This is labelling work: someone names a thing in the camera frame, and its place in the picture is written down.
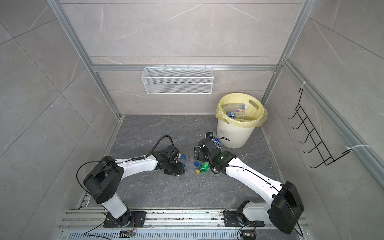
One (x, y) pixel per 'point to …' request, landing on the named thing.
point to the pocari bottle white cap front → (183, 160)
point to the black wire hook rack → (320, 147)
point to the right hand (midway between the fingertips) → (202, 149)
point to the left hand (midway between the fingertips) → (183, 169)
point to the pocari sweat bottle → (231, 114)
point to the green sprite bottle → (204, 167)
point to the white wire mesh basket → (162, 80)
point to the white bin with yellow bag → (237, 115)
